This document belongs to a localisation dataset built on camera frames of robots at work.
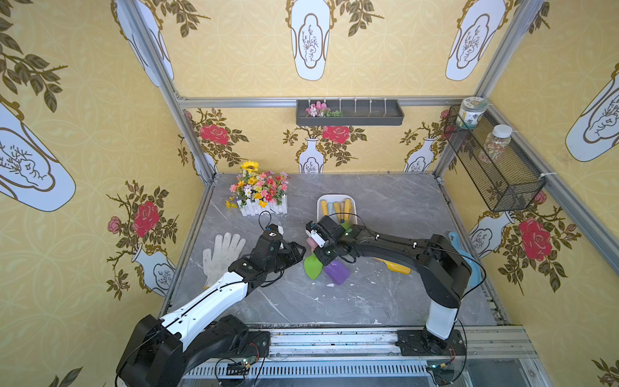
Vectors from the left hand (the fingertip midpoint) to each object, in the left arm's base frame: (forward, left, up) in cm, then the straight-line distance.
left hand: (295, 249), depth 84 cm
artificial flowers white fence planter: (+23, +14, +4) cm, 27 cm away
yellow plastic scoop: (+21, -22, -6) cm, 31 cm away
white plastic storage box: (+28, -16, -7) cm, 33 cm away
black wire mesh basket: (+18, -72, +18) cm, 77 cm away
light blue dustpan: (-7, -66, -8) cm, 67 cm away
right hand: (+4, -11, -6) cm, 13 cm away
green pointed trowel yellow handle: (+22, -12, -6) cm, 26 cm away
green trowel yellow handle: (+23, -18, -9) cm, 30 cm away
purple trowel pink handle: (-6, -15, -7) cm, 17 cm away
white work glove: (+5, +27, -11) cm, 30 cm away
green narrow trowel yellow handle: (-2, -6, -10) cm, 12 cm away
